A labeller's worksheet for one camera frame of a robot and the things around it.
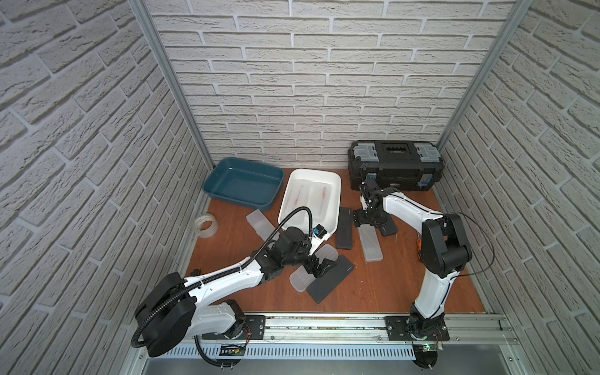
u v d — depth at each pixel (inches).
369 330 29.8
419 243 21.0
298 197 39.7
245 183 43.6
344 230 37.4
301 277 32.7
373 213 31.4
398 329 28.9
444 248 19.8
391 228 37.2
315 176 43.0
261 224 37.2
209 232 37.6
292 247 24.4
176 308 16.0
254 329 28.8
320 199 40.6
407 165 38.6
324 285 32.5
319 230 26.3
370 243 36.7
